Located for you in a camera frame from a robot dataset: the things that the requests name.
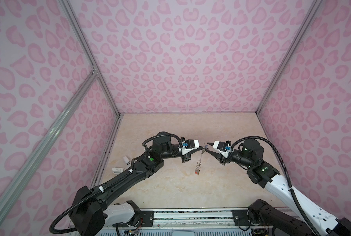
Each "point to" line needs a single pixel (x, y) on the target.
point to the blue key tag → (206, 146)
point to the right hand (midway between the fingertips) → (209, 144)
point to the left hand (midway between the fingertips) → (202, 144)
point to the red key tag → (196, 172)
